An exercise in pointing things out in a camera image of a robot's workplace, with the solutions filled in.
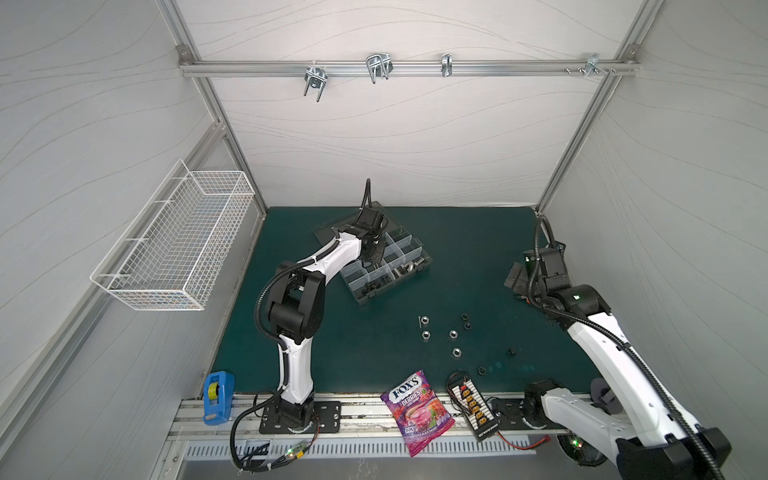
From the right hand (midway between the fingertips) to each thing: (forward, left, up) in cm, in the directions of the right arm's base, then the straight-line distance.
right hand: (537, 271), depth 76 cm
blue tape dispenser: (-31, +80, -16) cm, 87 cm away
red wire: (-34, -1, -22) cm, 40 cm away
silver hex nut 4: (-15, +19, -21) cm, 32 cm away
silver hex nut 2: (-10, +28, -20) cm, 36 cm away
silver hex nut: (-5, +28, -21) cm, 35 cm away
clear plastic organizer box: (+16, +35, -17) cm, 42 cm away
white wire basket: (-7, +90, +11) cm, 91 cm away
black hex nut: (-4, +16, -21) cm, 26 cm away
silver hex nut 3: (-10, +20, -20) cm, 30 cm away
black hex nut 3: (-14, +4, -20) cm, 25 cm away
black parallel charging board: (-29, +16, -19) cm, 38 cm away
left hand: (+15, +45, -12) cm, 49 cm away
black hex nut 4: (-20, +13, -20) cm, 31 cm away
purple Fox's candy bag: (-31, +30, -19) cm, 47 cm away
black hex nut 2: (-7, +15, -20) cm, 27 cm away
